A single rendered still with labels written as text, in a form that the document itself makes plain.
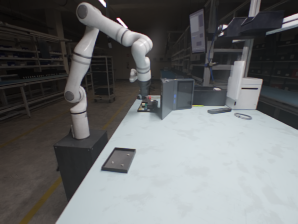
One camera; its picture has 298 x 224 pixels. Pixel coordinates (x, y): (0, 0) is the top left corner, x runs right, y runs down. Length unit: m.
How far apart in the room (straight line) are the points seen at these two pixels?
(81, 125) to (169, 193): 0.71
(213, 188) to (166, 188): 0.12
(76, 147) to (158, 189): 0.64
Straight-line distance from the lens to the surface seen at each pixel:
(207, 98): 1.16
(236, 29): 1.05
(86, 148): 0.92
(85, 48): 0.86
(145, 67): 0.73
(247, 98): 1.19
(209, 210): 0.40
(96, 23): 0.79
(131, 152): 0.54
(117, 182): 0.44
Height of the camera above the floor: 1.30
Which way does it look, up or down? 18 degrees down
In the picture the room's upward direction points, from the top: straight up
